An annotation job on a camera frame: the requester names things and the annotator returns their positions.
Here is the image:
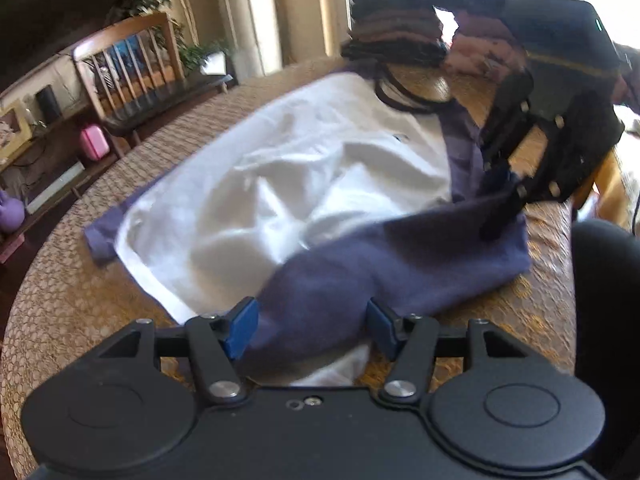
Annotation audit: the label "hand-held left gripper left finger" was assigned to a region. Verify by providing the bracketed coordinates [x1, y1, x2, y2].
[97, 296, 259, 406]

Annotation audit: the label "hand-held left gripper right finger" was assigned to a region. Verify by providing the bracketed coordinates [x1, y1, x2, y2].
[366, 298, 528, 407]

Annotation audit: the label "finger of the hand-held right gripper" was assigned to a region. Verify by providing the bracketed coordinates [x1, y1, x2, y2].
[477, 165, 558, 242]
[482, 71, 538, 168]

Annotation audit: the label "white and purple t-shirt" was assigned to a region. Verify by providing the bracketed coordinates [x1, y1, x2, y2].
[84, 60, 531, 387]

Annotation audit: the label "pink folded clothes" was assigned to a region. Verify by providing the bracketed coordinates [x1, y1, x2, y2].
[442, 10, 531, 83]

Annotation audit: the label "stack of dark folded clothes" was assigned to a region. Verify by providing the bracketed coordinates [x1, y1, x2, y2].
[341, 0, 451, 61]

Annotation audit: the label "person's dark clothing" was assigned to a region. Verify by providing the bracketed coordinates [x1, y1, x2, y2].
[570, 220, 640, 480]

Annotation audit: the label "white flat box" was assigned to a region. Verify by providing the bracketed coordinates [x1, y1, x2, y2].
[25, 160, 83, 213]

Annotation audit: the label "pink box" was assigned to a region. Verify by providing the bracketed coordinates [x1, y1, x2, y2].
[80, 124, 111, 161]

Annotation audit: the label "wooden chair with black seat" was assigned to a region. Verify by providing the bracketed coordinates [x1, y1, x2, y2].
[72, 12, 233, 147]

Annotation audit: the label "wooden television stand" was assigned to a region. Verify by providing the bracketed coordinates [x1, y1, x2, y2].
[0, 95, 121, 261]

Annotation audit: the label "white planter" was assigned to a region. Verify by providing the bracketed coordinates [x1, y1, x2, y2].
[202, 52, 236, 91]

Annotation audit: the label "white standing air conditioner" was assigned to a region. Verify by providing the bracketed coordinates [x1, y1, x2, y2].
[212, 0, 281, 81]

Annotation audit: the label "black cylinder speaker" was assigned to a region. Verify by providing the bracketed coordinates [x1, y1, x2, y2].
[39, 87, 62, 122]

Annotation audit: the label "blue picture box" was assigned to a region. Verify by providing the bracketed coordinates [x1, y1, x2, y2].
[111, 34, 140, 63]

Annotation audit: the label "black flat television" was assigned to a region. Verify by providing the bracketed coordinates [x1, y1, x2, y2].
[0, 0, 128, 93]

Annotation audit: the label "cream photo frame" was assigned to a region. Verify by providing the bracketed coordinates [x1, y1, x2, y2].
[0, 100, 33, 163]

